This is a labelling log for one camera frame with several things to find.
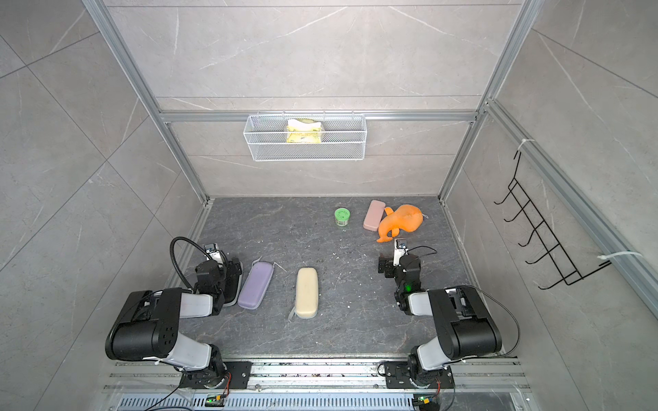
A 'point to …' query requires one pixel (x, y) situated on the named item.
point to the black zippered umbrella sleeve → (234, 272)
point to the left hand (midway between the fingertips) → (223, 255)
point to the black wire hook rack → (543, 235)
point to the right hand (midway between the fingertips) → (396, 253)
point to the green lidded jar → (342, 217)
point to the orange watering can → (407, 217)
